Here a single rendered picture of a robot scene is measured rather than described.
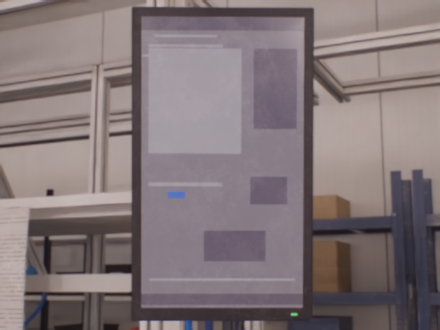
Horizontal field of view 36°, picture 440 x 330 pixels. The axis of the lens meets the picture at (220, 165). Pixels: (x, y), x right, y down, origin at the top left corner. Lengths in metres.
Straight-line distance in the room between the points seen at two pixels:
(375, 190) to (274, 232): 3.64
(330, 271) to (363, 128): 1.11
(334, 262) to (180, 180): 3.22
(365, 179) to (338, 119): 0.47
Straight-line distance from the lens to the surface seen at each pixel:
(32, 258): 2.80
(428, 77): 2.40
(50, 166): 5.95
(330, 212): 4.32
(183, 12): 1.13
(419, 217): 4.17
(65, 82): 2.32
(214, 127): 1.10
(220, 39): 1.12
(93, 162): 2.19
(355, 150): 4.81
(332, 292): 4.28
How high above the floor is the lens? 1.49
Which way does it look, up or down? 10 degrees up
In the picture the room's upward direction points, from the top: straight up
